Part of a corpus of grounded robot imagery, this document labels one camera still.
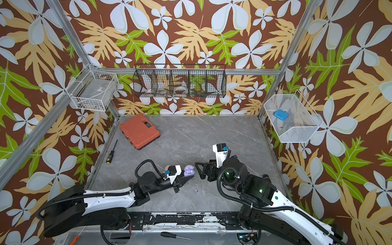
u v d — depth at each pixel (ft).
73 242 2.23
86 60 2.85
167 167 3.01
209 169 1.82
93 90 2.80
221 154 1.86
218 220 2.49
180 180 2.07
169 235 2.31
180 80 3.14
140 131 3.44
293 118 2.69
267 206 1.42
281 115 2.78
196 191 2.75
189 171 2.15
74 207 1.39
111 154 3.17
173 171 1.91
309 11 2.29
